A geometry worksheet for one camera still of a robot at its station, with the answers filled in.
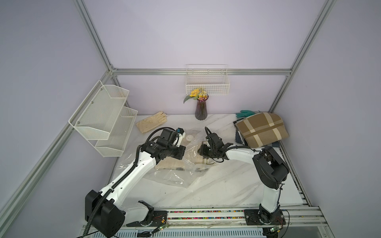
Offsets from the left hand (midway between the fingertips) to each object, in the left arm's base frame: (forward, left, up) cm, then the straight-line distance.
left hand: (181, 153), depth 78 cm
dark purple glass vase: (+42, -12, -7) cm, 44 cm away
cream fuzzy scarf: (+4, -6, -1) cm, 7 cm away
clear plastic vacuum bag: (-1, -8, -13) cm, 15 cm away
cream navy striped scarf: (+3, -15, -15) cm, 21 cm away
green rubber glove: (+46, -48, -15) cm, 68 cm away
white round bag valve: (+18, -4, -11) cm, 21 cm away
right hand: (+9, -12, -15) cm, 21 cm away
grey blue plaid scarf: (+19, -38, -16) cm, 46 cm away
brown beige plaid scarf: (+24, -54, -9) cm, 60 cm away
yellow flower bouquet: (+41, -9, +8) cm, 43 cm away
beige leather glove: (+36, +31, -17) cm, 51 cm away
